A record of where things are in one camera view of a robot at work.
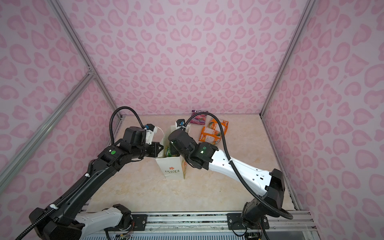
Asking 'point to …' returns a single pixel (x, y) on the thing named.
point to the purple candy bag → (199, 119)
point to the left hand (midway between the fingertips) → (164, 146)
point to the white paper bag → (172, 166)
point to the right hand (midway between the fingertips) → (173, 141)
